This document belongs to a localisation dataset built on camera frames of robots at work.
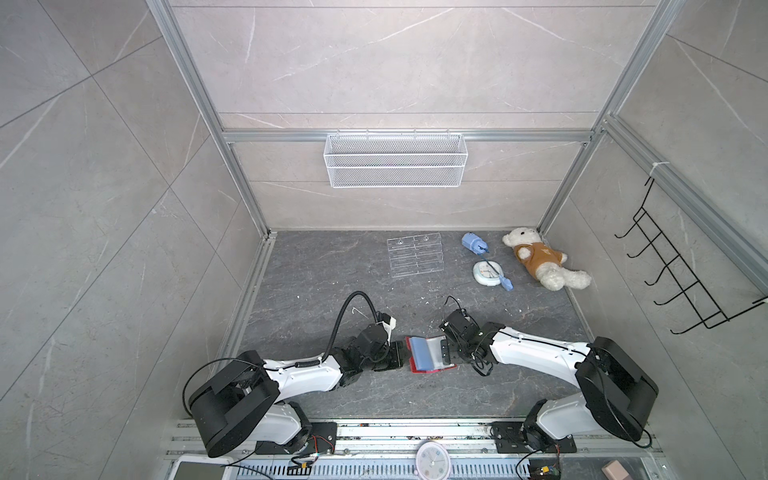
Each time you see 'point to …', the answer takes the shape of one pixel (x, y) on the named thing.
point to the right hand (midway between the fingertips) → (457, 349)
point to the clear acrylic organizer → (411, 255)
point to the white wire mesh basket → (396, 160)
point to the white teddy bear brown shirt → (543, 261)
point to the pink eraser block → (614, 470)
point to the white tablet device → (203, 468)
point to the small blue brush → (506, 283)
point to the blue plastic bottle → (475, 243)
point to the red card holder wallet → (426, 354)
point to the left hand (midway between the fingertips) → (414, 350)
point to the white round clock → (432, 461)
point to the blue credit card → (425, 353)
